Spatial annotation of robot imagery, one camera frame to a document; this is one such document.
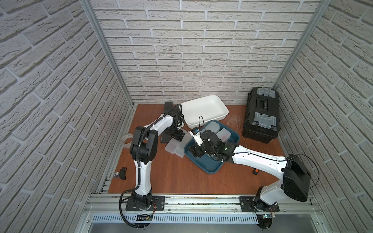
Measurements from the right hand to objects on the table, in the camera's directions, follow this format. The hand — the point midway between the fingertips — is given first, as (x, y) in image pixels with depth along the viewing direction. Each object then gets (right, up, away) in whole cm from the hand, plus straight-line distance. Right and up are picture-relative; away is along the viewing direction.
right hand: (194, 143), depth 80 cm
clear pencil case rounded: (+14, +9, +18) cm, 24 cm away
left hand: (-11, +3, +16) cm, 20 cm away
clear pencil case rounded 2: (+20, +3, +14) cm, 25 cm away
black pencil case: (-21, +25, +38) cm, 50 cm away
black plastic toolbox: (+42, +12, +7) cm, 45 cm away
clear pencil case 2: (-9, -7, +12) cm, 17 cm away
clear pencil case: (-15, -3, +13) cm, 19 cm away
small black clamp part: (-43, -18, +2) cm, 46 cm away
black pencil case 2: (-20, +2, +15) cm, 25 cm away
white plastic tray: (+6, +20, +37) cm, 42 cm away
